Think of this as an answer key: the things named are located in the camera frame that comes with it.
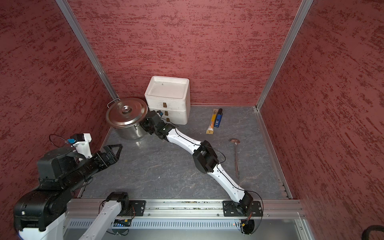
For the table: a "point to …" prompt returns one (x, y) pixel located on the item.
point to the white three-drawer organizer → (170, 96)
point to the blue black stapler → (218, 119)
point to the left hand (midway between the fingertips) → (114, 154)
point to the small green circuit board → (122, 222)
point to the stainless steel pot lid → (126, 112)
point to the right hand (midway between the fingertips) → (138, 124)
